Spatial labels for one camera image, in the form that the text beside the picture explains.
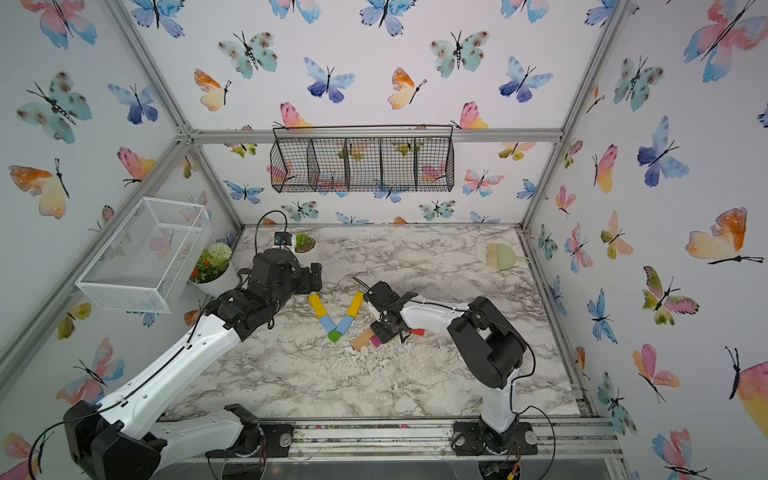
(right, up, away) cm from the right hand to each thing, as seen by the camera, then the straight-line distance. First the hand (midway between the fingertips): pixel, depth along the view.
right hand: (386, 326), depth 92 cm
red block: (+10, -2, -1) cm, 10 cm away
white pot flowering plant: (-54, +16, +2) cm, 57 cm away
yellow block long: (-22, +5, +6) cm, 24 cm away
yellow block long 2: (-10, +6, +6) cm, 13 cm away
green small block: (-16, -3, -1) cm, 16 cm away
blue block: (-18, +1, +2) cm, 18 cm away
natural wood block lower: (-7, -3, -2) cm, 8 cm away
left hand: (-20, +20, -16) cm, 32 cm away
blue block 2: (-13, 0, +1) cm, 13 cm away
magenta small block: (-2, -3, -7) cm, 8 cm away
